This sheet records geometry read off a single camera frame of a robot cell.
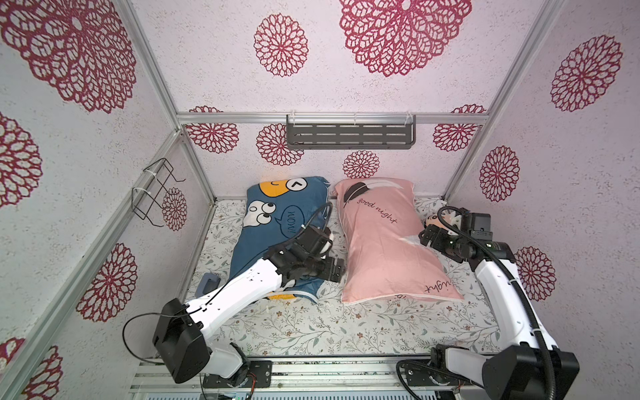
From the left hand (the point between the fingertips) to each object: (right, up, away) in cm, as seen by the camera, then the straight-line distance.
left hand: (332, 269), depth 77 cm
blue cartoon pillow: (-23, +20, +29) cm, 42 cm away
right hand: (+32, +10, +2) cm, 34 cm away
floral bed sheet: (-15, -20, +6) cm, 25 cm away
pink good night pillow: (+18, +5, +8) cm, 21 cm away
